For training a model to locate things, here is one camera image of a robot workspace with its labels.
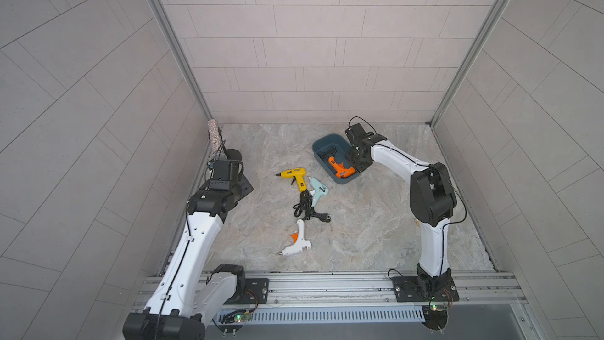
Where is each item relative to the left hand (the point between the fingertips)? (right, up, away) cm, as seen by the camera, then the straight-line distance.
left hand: (246, 181), depth 78 cm
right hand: (+37, +6, +20) cm, 42 cm away
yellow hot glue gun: (+17, 0, +20) cm, 26 cm away
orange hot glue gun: (+34, +1, +18) cm, 39 cm away
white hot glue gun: (+18, -22, 0) cm, 29 cm away
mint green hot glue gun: (+25, -6, +14) cm, 29 cm away
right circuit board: (+59, -39, -9) cm, 71 cm away
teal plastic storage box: (+28, +12, +27) cm, 41 cm away
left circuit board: (0, -38, -13) cm, 40 cm away
